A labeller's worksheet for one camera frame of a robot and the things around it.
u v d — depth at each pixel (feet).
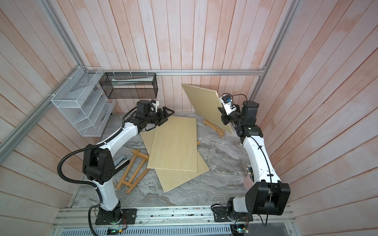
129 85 3.40
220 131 3.40
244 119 1.88
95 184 1.75
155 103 2.73
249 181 2.50
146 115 2.35
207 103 2.37
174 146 3.10
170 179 2.66
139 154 3.03
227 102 2.05
